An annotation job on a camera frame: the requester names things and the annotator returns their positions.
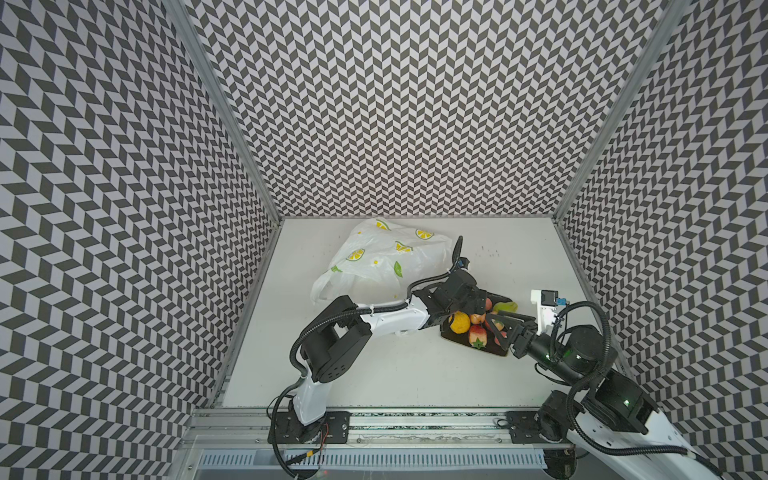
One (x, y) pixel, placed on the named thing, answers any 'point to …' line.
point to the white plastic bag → (381, 261)
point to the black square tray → (455, 326)
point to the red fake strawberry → (478, 336)
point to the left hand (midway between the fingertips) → (474, 294)
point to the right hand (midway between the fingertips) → (490, 327)
